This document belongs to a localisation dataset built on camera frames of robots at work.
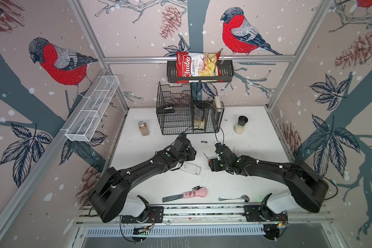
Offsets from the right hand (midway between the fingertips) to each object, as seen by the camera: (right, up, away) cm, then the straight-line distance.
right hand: (212, 165), depth 89 cm
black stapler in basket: (-28, +34, +1) cm, 44 cm away
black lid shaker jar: (+21, +27, +9) cm, 35 cm away
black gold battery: (-10, -10, -7) cm, 16 cm away
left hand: (-10, +9, -6) cm, 14 cm away
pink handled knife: (-8, -11, -9) cm, 17 cm away
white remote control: (-12, -1, 0) cm, 12 cm away
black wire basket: (-20, +31, -1) cm, 37 cm away
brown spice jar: (-44, +22, +10) cm, 50 cm away
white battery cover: (+17, +7, +9) cm, 20 cm away
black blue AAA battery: (-4, +12, +12) cm, 18 cm away
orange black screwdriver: (-2, +3, +1) cm, 4 cm away
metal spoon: (+16, -15, -9) cm, 23 cm away
